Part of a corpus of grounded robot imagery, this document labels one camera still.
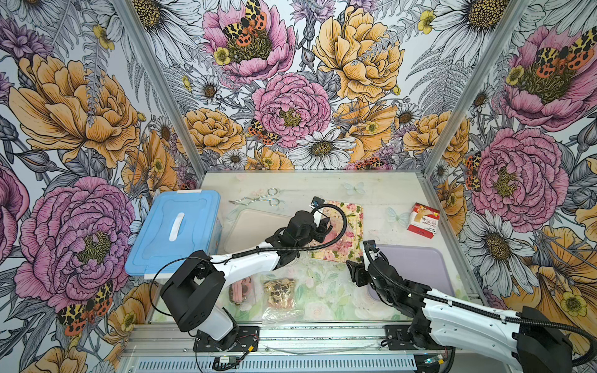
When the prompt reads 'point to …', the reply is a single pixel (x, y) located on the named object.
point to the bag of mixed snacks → (281, 301)
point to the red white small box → (424, 220)
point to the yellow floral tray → (348, 249)
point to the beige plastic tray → (247, 228)
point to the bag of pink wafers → (242, 294)
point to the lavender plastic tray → (424, 265)
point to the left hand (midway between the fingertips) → (323, 222)
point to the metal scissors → (271, 192)
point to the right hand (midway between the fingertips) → (354, 266)
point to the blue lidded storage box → (177, 224)
